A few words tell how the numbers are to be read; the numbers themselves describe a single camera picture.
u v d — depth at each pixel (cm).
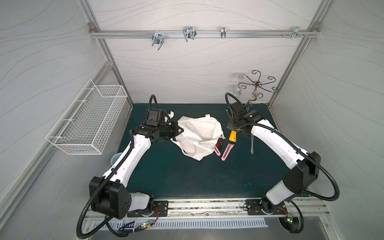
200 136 86
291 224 72
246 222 70
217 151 94
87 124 69
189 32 77
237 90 99
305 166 42
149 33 80
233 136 80
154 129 57
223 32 78
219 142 80
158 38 76
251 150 95
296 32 76
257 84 88
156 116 60
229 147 96
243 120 56
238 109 61
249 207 73
